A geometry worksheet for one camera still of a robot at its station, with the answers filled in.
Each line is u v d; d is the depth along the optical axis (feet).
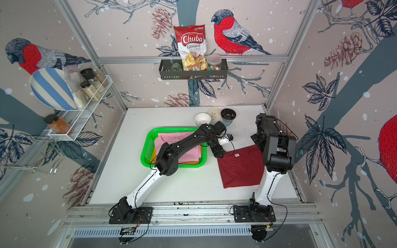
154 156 3.03
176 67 3.02
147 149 2.89
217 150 2.80
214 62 2.67
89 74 2.60
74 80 2.34
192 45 2.65
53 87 2.20
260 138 2.71
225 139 2.88
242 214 2.39
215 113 3.78
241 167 2.88
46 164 2.12
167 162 2.04
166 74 2.94
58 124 2.03
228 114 3.62
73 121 2.42
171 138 3.20
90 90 2.50
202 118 3.56
